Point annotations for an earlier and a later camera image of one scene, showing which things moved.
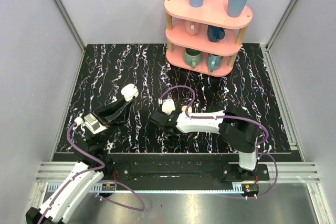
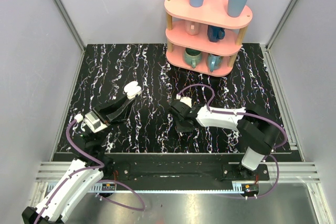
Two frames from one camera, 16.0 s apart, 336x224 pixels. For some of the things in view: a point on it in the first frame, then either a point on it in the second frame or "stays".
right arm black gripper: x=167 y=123 → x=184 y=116
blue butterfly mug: x=214 y=62 stays
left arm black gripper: x=104 y=118 stays
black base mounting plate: x=180 y=169 stays
